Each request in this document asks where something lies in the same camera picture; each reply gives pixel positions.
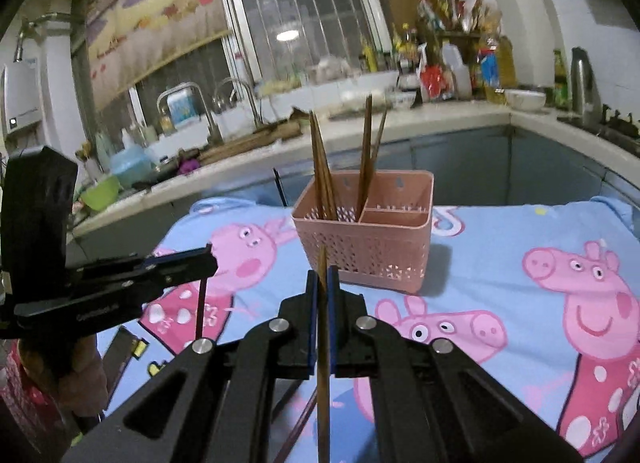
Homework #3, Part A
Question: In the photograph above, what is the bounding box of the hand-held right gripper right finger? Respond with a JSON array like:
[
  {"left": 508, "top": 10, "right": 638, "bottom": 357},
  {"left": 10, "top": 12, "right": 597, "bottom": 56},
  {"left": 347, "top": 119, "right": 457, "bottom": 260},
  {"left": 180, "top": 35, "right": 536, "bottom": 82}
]
[{"left": 327, "top": 266, "right": 583, "bottom": 463}]

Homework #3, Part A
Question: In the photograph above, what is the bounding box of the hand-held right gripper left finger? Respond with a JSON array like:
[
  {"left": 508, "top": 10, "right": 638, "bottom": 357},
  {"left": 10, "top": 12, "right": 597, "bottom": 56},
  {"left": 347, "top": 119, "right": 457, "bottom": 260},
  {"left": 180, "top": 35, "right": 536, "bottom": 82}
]
[{"left": 60, "top": 270, "right": 320, "bottom": 463}]

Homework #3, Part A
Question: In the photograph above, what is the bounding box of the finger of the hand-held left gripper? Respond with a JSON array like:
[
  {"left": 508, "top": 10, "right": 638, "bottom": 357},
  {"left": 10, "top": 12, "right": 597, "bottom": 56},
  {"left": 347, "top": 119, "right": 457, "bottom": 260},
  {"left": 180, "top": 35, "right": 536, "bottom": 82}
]
[
  {"left": 75, "top": 243, "right": 219, "bottom": 282},
  {"left": 75, "top": 262, "right": 219, "bottom": 302}
]

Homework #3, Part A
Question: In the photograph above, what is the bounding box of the dark thin chopstick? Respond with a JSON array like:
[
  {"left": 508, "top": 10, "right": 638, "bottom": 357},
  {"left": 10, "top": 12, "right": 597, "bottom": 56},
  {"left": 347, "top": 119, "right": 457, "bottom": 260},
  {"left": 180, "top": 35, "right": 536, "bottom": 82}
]
[
  {"left": 194, "top": 277, "right": 207, "bottom": 340},
  {"left": 272, "top": 168, "right": 289, "bottom": 208},
  {"left": 274, "top": 390, "right": 319, "bottom": 463}
]

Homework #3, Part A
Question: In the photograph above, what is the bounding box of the light brown chopstick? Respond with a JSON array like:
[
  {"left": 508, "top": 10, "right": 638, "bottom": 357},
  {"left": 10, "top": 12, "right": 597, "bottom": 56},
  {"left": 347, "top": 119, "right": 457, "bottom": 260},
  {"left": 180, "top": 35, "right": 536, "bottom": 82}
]
[{"left": 316, "top": 243, "right": 332, "bottom": 463}]

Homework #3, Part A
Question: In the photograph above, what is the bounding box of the pink plastic basket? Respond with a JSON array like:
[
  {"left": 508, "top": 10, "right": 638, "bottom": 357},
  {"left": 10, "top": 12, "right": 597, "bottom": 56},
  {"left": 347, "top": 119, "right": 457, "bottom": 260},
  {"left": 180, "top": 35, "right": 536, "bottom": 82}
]
[{"left": 291, "top": 170, "right": 435, "bottom": 294}]

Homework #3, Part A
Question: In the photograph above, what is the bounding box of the bunch of wooden chopsticks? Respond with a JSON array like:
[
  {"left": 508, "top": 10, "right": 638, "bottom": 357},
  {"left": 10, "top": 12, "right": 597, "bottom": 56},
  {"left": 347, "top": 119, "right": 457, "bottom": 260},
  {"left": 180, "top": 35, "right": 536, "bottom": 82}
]
[{"left": 307, "top": 94, "right": 390, "bottom": 222}]

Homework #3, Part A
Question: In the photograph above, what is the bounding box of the person's left hand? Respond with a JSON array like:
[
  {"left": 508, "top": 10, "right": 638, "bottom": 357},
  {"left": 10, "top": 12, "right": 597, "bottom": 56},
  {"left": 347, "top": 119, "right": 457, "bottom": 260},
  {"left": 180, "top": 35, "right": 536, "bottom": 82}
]
[{"left": 22, "top": 333, "right": 109, "bottom": 417}]

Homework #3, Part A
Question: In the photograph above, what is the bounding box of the green plastic bowl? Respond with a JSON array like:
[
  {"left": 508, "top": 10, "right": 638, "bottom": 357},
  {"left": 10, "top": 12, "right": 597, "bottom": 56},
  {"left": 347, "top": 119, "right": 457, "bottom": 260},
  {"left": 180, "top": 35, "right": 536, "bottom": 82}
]
[{"left": 80, "top": 176, "right": 121, "bottom": 212}]

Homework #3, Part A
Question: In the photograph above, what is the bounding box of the black pan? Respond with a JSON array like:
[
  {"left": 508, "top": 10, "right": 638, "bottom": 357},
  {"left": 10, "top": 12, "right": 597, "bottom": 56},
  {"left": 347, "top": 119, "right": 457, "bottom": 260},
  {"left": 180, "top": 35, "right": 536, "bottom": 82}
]
[{"left": 132, "top": 156, "right": 181, "bottom": 189}]

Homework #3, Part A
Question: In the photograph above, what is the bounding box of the light blue plastic container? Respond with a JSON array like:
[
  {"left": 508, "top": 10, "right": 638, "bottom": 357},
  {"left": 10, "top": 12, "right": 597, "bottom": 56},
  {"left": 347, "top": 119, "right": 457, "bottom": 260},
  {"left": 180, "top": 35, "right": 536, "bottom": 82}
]
[{"left": 109, "top": 146, "right": 154, "bottom": 189}]

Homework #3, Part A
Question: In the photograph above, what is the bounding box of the white water heater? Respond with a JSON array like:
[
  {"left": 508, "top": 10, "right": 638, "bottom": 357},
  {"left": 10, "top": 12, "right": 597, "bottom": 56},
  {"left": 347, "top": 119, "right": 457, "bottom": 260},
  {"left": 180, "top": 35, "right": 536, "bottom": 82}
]
[{"left": 0, "top": 60, "right": 44, "bottom": 137}]

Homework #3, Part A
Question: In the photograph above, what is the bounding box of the wooden cutting board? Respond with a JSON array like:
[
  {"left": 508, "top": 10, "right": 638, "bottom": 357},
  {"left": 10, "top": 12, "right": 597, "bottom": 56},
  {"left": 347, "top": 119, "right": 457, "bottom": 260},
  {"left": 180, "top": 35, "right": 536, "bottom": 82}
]
[{"left": 197, "top": 120, "right": 304, "bottom": 164}]

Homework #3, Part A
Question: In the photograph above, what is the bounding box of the angular steel faucet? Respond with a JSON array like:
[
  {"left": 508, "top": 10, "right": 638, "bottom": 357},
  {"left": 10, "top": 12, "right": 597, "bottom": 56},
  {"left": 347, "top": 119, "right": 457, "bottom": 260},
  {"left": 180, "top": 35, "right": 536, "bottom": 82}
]
[{"left": 156, "top": 83, "right": 224, "bottom": 144}]

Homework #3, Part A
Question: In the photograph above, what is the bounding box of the white jug with blue label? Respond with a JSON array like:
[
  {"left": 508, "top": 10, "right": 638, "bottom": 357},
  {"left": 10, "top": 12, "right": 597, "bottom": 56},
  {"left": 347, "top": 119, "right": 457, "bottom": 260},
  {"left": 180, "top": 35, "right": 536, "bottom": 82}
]
[{"left": 166, "top": 92, "right": 197, "bottom": 124}]

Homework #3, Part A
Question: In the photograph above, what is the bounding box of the curved steel faucet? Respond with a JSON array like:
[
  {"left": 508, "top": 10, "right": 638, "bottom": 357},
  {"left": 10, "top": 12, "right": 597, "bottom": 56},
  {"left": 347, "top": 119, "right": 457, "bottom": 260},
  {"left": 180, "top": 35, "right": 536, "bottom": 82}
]
[{"left": 212, "top": 77, "right": 264, "bottom": 132}]

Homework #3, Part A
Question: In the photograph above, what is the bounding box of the blue cartoon pig printed blanket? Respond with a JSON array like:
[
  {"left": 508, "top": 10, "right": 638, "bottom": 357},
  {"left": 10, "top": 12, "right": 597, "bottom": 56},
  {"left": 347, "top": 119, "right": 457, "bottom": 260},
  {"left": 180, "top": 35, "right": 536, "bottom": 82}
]
[{"left": 97, "top": 196, "right": 640, "bottom": 463}]

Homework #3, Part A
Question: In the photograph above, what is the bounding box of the metal flue pipe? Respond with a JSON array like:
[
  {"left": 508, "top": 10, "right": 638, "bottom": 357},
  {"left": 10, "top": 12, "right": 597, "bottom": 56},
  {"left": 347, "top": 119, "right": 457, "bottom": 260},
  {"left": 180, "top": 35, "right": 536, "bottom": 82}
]
[{"left": 12, "top": 12, "right": 77, "bottom": 65}]

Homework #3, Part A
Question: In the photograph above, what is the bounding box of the kitchen counter with grey cabinets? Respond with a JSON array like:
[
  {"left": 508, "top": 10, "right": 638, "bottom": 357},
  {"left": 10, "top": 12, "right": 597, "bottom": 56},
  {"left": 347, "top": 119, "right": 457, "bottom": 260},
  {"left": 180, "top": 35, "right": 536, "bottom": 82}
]
[{"left": 65, "top": 103, "right": 640, "bottom": 264}]

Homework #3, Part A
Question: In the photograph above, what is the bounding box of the printed window blind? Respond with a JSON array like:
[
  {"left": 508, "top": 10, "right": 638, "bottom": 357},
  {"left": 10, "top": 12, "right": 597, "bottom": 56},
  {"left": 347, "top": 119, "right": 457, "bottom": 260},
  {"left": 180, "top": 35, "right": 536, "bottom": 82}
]
[{"left": 82, "top": 0, "right": 237, "bottom": 112}]

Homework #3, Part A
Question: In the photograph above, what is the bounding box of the clear plastic bag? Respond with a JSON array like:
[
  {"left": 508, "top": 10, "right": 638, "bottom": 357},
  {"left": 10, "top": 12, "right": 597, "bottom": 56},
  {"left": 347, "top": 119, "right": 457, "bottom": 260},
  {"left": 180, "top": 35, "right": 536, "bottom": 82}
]
[{"left": 310, "top": 57, "right": 351, "bottom": 84}]

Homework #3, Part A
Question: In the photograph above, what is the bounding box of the red packet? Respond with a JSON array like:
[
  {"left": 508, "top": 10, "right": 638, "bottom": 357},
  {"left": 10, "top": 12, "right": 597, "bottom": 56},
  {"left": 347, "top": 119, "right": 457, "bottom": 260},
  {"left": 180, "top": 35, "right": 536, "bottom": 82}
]
[{"left": 419, "top": 66, "right": 454, "bottom": 102}]

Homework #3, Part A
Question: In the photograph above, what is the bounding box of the white plastic jug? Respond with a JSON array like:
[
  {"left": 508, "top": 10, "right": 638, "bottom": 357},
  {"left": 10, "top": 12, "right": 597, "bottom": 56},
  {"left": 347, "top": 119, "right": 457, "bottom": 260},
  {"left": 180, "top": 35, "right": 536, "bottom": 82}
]
[{"left": 442, "top": 43, "right": 474, "bottom": 100}]

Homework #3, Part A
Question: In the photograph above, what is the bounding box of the barred window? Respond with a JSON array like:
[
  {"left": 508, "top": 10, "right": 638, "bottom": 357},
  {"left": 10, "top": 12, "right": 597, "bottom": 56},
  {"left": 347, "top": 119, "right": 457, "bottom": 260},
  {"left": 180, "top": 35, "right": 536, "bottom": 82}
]
[{"left": 220, "top": 0, "right": 397, "bottom": 90}]

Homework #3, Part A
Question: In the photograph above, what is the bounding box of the white bowl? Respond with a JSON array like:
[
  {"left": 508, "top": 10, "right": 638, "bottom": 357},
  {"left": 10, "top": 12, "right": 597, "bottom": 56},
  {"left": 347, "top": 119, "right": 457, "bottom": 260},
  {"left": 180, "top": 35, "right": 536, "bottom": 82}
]
[{"left": 505, "top": 88, "right": 547, "bottom": 112}]

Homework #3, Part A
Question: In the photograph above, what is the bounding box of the yellow cooking oil bottle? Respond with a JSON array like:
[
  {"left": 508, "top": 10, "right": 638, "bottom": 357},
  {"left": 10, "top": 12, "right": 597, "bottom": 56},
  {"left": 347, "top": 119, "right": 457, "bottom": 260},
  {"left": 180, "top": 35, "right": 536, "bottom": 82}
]
[{"left": 477, "top": 38, "right": 516, "bottom": 104}]

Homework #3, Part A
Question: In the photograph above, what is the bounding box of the green glass bottle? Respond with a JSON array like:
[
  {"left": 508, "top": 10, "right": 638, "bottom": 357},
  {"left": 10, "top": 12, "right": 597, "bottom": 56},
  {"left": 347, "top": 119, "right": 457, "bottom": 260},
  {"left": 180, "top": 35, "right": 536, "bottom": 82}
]
[{"left": 552, "top": 49, "right": 571, "bottom": 109}]

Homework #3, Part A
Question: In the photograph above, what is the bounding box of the metal rack with packets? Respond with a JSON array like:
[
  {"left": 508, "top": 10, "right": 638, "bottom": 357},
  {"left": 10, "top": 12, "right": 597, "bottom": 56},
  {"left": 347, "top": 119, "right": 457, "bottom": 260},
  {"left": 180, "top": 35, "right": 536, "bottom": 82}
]
[{"left": 417, "top": 0, "right": 504, "bottom": 40}]

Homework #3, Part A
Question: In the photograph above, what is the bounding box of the gas stove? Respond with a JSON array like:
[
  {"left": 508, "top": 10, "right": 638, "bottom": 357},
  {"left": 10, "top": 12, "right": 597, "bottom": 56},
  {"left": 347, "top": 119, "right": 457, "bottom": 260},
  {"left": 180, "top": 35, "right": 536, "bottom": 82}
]
[{"left": 557, "top": 103, "right": 640, "bottom": 155}]

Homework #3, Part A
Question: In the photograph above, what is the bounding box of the steel kettle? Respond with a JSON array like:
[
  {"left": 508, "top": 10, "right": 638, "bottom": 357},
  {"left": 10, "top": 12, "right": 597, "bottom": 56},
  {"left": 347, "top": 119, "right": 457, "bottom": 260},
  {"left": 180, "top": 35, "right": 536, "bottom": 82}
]
[{"left": 570, "top": 46, "right": 604, "bottom": 117}]

